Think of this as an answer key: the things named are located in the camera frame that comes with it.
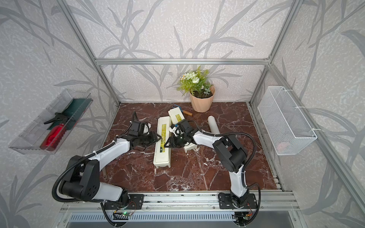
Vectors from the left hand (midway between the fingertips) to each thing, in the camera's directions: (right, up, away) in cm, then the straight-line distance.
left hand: (160, 138), depth 89 cm
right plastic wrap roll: (+35, +8, +12) cm, 38 cm away
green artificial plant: (+23, +36, +3) cm, 42 cm away
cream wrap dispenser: (+9, +14, +13) cm, 21 cm away
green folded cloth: (-37, +18, -20) cm, 46 cm away
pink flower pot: (+28, +22, +15) cm, 39 cm away
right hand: (+4, -4, -3) cm, 6 cm away
